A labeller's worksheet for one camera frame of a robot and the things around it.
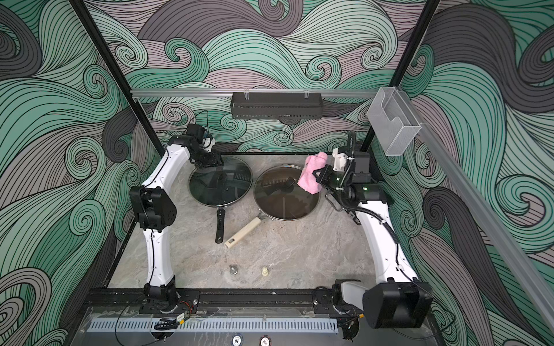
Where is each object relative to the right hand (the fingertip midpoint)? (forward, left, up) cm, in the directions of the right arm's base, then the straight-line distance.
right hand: (311, 172), depth 75 cm
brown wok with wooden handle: (-15, +27, -18) cm, 36 cm away
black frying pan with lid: (-5, +36, -20) cm, 41 cm away
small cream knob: (-27, +17, -26) cm, 41 cm away
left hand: (+16, +39, -11) cm, 43 cm away
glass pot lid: (+2, +12, -18) cm, 22 cm away
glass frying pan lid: (+9, +38, -19) cm, 43 cm away
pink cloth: (-4, +2, 0) cm, 4 cm away
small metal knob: (-26, +29, -24) cm, 45 cm away
